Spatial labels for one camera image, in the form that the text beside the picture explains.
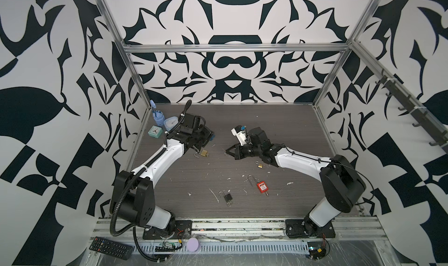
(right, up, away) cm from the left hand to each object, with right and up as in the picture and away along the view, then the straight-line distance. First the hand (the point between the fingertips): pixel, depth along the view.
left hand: (214, 130), depth 85 cm
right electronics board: (+42, -48, -14) cm, 65 cm away
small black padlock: (+6, -31, -2) cm, 32 cm away
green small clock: (-36, -2, +20) cm, 41 cm away
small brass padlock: (+23, -19, +7) cm, 31 cm away
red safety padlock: (+23, -27, 0) cm, 36 cm away
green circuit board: (-19, -48, -12) cm, 53 cm away
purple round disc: (-6, -41, -20) cm, 46 cm away
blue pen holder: (-34, +8, +18) cm, 39 cm away
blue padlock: (-1, -3, 0) cm, 3 cm away
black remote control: (-39, -45, -16) cm, 62 cm away
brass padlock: (-6, -13, +12) cm, 19 cm away
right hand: (+6, -9, -2) cm, 11 cm away
